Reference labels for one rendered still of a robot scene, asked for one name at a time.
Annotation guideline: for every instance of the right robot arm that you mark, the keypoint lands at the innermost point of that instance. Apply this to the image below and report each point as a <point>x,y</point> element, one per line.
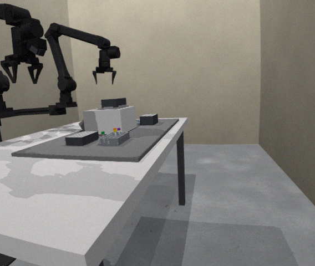
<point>28,31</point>

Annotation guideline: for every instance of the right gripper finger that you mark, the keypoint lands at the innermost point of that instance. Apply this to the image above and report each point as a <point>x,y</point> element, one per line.
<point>33,67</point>
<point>14,65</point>

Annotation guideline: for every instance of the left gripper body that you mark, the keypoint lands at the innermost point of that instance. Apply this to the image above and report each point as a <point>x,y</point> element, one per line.
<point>104,69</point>

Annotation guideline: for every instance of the grey tube rack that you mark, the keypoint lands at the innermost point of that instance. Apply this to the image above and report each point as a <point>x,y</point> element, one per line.
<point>111,140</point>

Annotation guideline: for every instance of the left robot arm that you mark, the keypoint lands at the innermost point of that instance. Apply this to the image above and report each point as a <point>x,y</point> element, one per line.
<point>64,83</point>

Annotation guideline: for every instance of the grey flat rectangular mat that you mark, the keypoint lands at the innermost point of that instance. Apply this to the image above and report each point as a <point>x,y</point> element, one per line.
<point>142,139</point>

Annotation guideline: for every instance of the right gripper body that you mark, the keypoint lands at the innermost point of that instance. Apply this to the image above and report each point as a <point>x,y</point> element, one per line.
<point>21,58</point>

